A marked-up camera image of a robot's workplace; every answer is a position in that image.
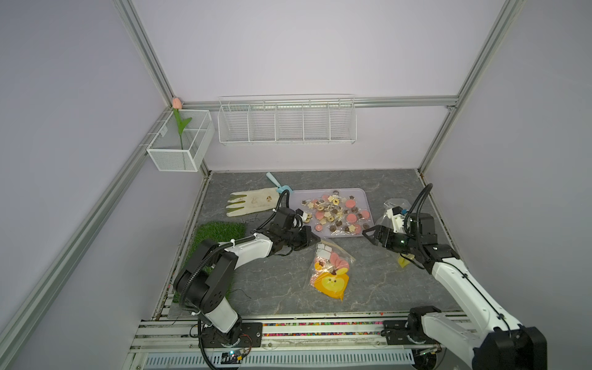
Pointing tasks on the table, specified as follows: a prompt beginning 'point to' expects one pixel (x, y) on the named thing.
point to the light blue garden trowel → (280, 189)
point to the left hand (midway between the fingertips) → (321, 241)
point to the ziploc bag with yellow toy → (330, 270)
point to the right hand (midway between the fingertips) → (370, 233)
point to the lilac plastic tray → (301, 194)
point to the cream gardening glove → (256, 200)
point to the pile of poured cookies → (337, 213)
